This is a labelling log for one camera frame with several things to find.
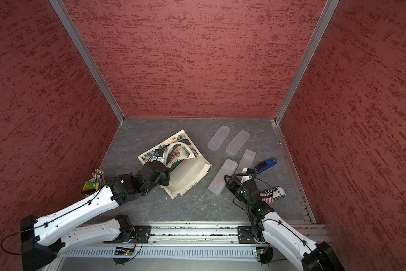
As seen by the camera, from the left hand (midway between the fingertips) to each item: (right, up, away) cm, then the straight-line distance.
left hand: (167, 173), depth 75 cm
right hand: (+27, -6, +9) cm, 29 cm away
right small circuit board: (+41, -33, -4) cm, 53 cm away
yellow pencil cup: (-33, -5, +1) cm, 34 cm away
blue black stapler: (+52, 0, +19) cm, 55 cm away
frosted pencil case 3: (+30, 0, +10) cm, 31 cm away
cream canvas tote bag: (+4, +11, +8) cm, 15 cm away
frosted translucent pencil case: (+38, +13, +32) cm, 52 cm away
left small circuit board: (-18, -34, -3) cm, 38 cm away
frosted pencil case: (+42, +2, +23) cm, 48 cm away
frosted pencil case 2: (+26, +15, +34) cm, 46 cm away
